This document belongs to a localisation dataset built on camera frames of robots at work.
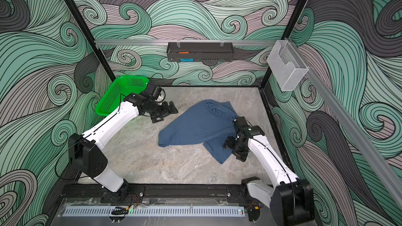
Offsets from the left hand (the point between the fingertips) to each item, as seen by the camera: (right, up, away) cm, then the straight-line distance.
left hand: (172, 112), depth 81 cm
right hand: (+31, -20, -2) cm, 37 cm away
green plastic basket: (-47, +7, +28) cm, 55 cm away
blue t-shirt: (+21, -7, +17) cm, 28 cm away
